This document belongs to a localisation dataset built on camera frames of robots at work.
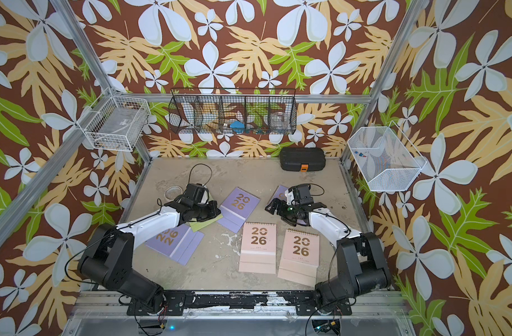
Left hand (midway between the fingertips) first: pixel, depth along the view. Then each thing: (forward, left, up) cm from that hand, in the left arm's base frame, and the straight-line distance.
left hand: (224, 209), depth 90 cm
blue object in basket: (+31, -6, +21) cm, 37 cm away
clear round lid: (+14, +29, -8) cm, 33 cm away
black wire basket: (+40, -2, +23) cm, 46 cm away
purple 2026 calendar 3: (-12, +19, -7) cm, 24 cm away
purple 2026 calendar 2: (+13, -26, -7) cm, 30 cm away
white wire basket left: (+25, +44, +26) cm, 57 cm away
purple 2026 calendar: (+5, -5, -7) cm, 9 cm away
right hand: (-1, -21, +1) cm, 21 cm away
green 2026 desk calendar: (-4, +13, -8) cm, 15 cm away
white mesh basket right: (+13, -67, +19) cm, 71 cm away
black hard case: (+37, -42, -7) cm, 57 cm away
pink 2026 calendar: (-15, -15, -7) cm, 22 cm away
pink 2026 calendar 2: (-19, -32, -7) cm, 38 cm away
